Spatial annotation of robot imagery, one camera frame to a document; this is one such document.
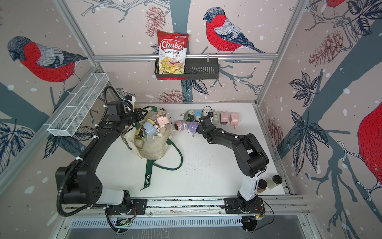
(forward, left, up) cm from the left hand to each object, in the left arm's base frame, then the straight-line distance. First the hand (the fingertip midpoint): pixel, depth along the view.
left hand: (149, 108), depth 82 cm
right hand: (+2, -31, -20) cm, 37 cm away
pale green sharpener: (+9, -41, -20) cm, 46 cm away
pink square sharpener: (+8, -54, -21) cm, 58 cm away
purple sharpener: (+2, -24, -21) cm, 32 cm away
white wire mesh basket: (-13, +37, +4) cm, 39 cm away
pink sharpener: (+9, -46, -20) cm, 51 cm away
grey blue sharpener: (-3, +4, -16) cm, 16 cm away
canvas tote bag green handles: (-11, +4, -28) cm, 30 cm away
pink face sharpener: (+3, -15, -21) cm, 26 cm away
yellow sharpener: (+14, -33, -19) cm, 41 cm away
